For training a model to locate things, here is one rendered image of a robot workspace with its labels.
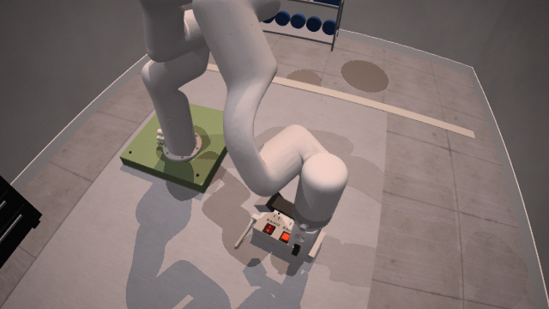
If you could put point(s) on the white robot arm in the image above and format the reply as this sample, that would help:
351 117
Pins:
231 31

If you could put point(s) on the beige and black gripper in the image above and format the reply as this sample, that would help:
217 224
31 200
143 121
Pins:
305 244

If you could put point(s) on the white power strip body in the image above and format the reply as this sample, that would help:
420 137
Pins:
275 228

